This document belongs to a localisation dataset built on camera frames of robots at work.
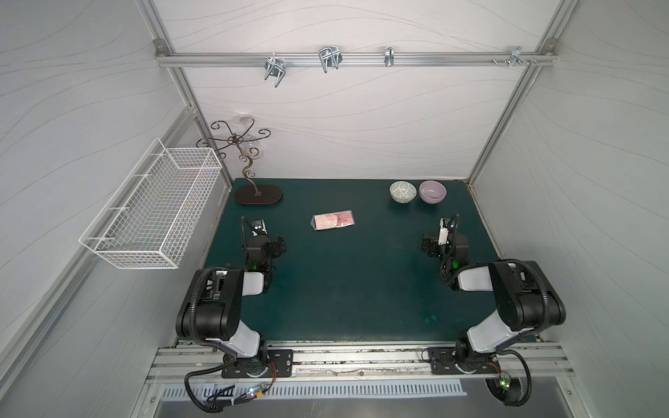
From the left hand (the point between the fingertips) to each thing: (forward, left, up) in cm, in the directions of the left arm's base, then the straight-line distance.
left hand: (267, 236), depth 94 cm
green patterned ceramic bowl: (+28, -54, -5) cm, 61 cm away
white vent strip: (-45, -20, -7) cm, 50 cm away
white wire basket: (-11, +24, +24) cm, 36 cm away
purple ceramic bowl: (+28, -68, -4) cm, 73 cm away
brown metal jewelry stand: (+27, +7, -5) cm, 28 cm away
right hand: (+3, -64, 0) cm, 65 cm away
